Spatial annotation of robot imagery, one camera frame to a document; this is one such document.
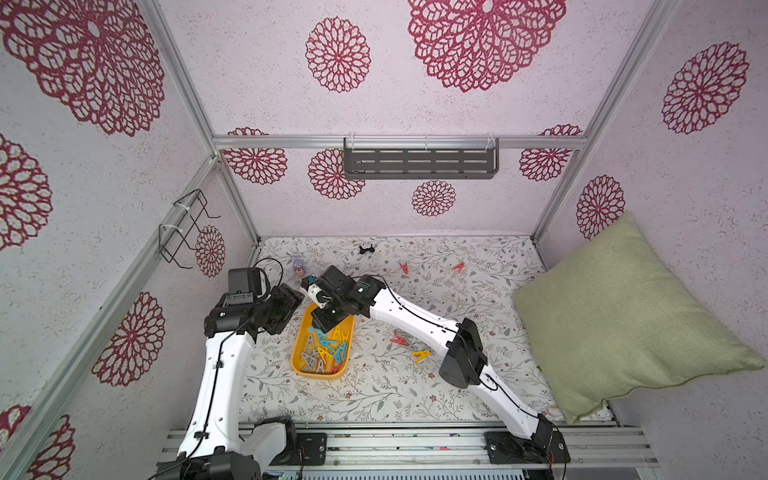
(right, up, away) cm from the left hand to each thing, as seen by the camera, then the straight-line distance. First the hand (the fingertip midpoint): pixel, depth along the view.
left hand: (300, 303), depth 77 cm
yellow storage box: (+4, -17, +11) cm, 20 cm away
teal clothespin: (+5, -14, +13) cm, 20 cm away
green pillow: (+75, -1, -8) cm, 75 cm away
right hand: (+2, -5, +5) cm, 7 cm away
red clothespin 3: (+8, -20, +8) cm, 23 cm away
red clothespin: (+50, +9, +35) cm, 62 cm away
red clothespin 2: (+30, +9, +35) cm, 47 cm away
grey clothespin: (+1, -18, +10) cm, 21 cm away
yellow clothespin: (+7, -12, +15) cm, 21 cm away
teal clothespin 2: (+9, -16, +11) cm, 21 cm away
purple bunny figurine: (-9, +10, +30) cm, 33 cm away
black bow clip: (+13, +16, +40) cm, 45 cm away
